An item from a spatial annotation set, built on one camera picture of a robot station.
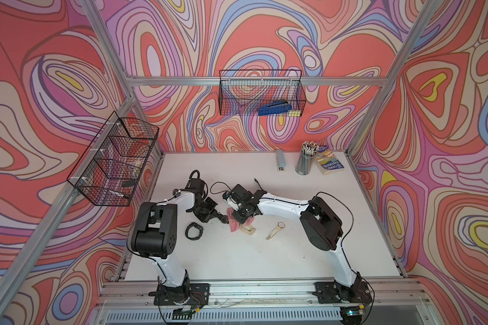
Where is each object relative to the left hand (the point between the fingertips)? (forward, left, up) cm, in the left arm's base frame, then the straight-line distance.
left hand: (221, 212), depth 94 cm
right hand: (-2, -10, -1) cm, 10 cm away
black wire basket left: (+6, +43, +24) cm, 49 cm away
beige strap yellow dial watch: (-6, -28, 0) cm, 28 cm away
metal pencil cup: (+23, -42, +13) cm, 50 cm away
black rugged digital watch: (+11, -21, +2) cm, 24 cm away
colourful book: (+30, -57, +3) cm, 64 cm away
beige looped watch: (-9, -13, +1) cm, 16 cm away
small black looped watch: (-8, +10, +3) cm, 13 cm away
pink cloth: (-6, -6, 0) cm, 9 cm away
